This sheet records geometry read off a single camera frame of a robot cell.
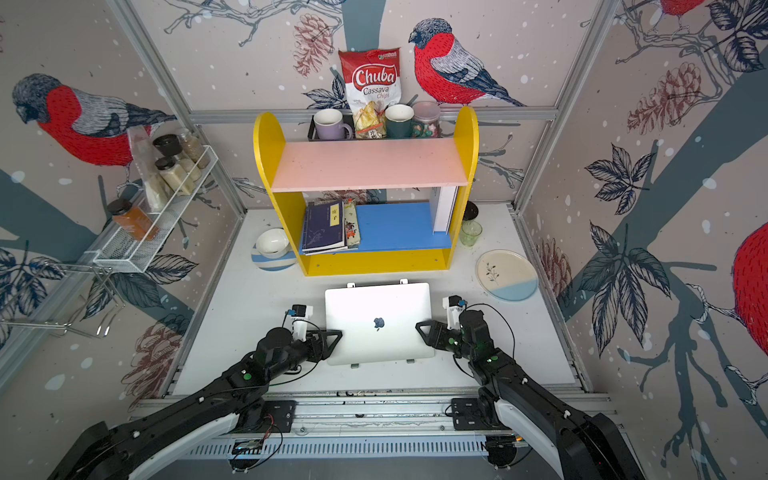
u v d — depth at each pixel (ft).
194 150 2.80
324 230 3.02
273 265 3.40
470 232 3.61
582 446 1.34
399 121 2.64
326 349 2.42
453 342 2.37
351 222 3.15
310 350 2.35
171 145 2.56
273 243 3.50
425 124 2.76
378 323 2.71
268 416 2.38
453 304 2.58
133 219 2.18
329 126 2.67
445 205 2.78
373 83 2.60
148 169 2.42
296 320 2.42
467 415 2.40
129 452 1.45
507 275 3.31
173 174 2.50
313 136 2.98
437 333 2.46
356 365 2.67
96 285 2.17
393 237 3.03
